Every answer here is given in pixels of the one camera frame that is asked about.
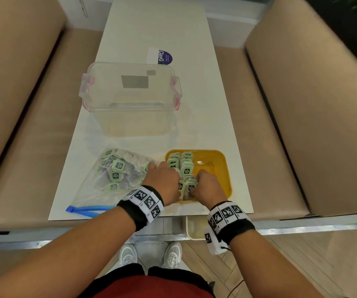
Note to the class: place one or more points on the person's left hand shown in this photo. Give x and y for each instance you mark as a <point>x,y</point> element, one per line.
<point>163,183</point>

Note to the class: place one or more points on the person's right hand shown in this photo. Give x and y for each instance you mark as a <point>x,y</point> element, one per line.
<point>208,189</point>

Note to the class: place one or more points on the yellow tray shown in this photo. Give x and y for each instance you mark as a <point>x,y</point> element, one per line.
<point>218,170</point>

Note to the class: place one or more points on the tea bags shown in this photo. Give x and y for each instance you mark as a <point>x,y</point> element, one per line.
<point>184,166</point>
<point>118,170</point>

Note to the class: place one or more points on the clear zip bag with tea bags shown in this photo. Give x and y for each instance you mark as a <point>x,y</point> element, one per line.
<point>88,195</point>

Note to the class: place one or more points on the person's left forearm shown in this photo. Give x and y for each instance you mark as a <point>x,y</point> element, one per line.
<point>57,260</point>

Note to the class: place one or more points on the person's right white shoe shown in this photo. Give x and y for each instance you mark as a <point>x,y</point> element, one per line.
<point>172,254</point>

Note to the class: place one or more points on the person's white shoe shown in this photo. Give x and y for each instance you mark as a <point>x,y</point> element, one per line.
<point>128,254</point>
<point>172,254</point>

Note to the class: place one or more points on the person's left white shoe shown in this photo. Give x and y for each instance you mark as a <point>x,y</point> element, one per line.
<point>128,254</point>

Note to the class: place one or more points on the person's black trousers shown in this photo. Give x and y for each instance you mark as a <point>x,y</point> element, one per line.
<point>122,273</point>

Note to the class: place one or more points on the person's red shirt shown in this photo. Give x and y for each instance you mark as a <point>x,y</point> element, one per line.
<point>153,288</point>

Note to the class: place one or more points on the black left wristband with markers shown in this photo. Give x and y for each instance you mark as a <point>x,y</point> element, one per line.
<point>142,207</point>

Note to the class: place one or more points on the black wristband with markers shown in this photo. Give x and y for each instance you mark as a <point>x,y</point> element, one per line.
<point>142,207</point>
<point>232,224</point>

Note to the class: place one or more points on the small white bin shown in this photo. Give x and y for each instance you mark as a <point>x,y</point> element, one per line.
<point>195,229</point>

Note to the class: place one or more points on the black right wristband with markers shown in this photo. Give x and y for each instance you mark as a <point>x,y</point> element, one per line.
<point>232,224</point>

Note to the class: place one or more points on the marker cube on right wrist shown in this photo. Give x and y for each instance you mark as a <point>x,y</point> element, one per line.
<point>214,245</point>

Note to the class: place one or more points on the clear storage box pink latches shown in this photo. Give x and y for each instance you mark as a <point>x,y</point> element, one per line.
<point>132,114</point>

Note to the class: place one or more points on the grey rectangular label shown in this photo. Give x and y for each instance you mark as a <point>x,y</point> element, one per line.
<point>135,82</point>

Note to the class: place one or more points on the beige bench seat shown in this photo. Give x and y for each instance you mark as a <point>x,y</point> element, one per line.
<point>305,121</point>
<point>26,105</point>

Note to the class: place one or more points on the white and purple sticker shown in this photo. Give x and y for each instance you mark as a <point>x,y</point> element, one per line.
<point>158,56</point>

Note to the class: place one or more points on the black planter box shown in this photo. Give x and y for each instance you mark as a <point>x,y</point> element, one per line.
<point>346,37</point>

